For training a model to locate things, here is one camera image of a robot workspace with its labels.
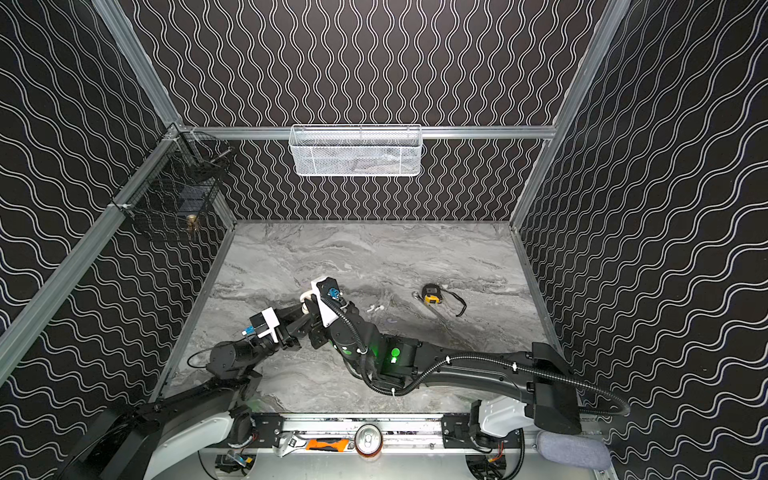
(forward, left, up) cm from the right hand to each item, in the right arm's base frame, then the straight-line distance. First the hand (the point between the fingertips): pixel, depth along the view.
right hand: (310, 300), depth 65 cm
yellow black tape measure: (+20, -30, -28) cm, 46 cm away
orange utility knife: (-23, -4, -28) cm, 37 cm away
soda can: (-23, -13, -19) cm, 33 cm away
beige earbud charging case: (+1, +1, +1) cm, 1 cm away
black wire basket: (+43, +50, 0) cm, 66 cm away
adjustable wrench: (-23, +8, -29) cm, 38 cm away
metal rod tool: (+20, -25, -31) cm, 45 cm away
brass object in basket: (+26, +38, +1) cm, 46 cm away
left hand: (-1, -2, -2) cm, 3 cm away
